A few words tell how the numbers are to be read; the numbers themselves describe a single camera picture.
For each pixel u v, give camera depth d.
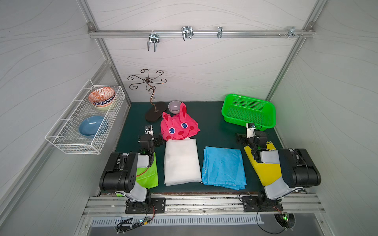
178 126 1.05
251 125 0.83
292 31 0.77
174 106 1.14
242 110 1.15
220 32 0.79
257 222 0.64
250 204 0.73
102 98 0.73
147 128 0.79
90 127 0.66
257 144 0.75
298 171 0.47
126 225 0.69
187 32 0.76
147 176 0.81
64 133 0.58
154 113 1.12
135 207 0.67
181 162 0.86
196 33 0.80
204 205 0.75
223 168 0.85
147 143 0.72
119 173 0.46
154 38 0.78
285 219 0.72
